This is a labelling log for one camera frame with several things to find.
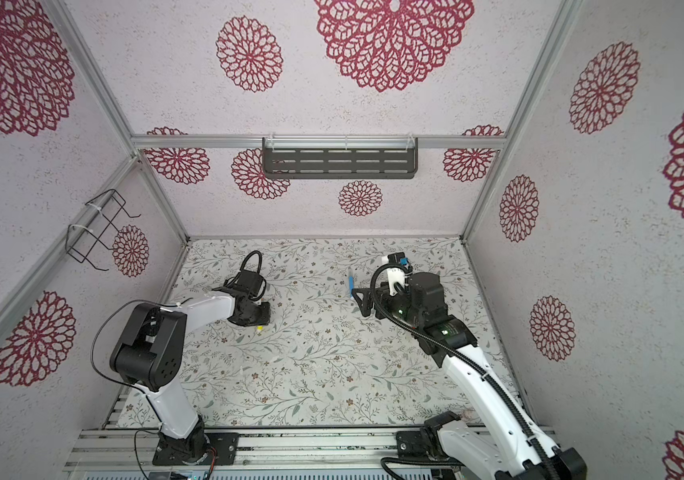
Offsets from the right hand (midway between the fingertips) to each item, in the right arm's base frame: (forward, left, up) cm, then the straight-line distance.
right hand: (369, 283), depth 73 cm
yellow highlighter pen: (+1, +33, -25) cm, 42 cm away
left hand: (+3, +33, -27) cm, 43 cm away
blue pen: (+20, +5, -27) cm, 34 cm away
